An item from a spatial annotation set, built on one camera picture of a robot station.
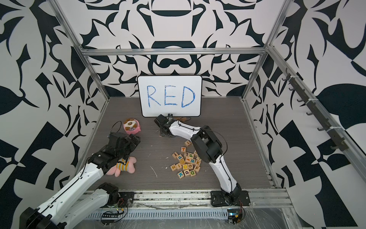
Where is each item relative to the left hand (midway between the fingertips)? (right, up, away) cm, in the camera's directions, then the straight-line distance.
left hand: (136, 139), depth 82 cm
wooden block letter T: (+30, -4, +10) cm, 32 cm away
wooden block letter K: (+25, -19, -2) cm, 32 cm away
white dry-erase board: (+24, +26, +15) cm, 39 cm away
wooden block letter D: (+32, -19, -1) cm, 37 cm away
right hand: (+14, +3, +17) cm, 22 cm away
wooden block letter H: (+21, -16, +1) cm, 27 cm away
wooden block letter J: (+22, -10, +5) cm, 25 cm away
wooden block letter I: (+24, -16, +1) cm, 29 cm away
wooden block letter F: (+35, -17, +1) cm, 38 cm away
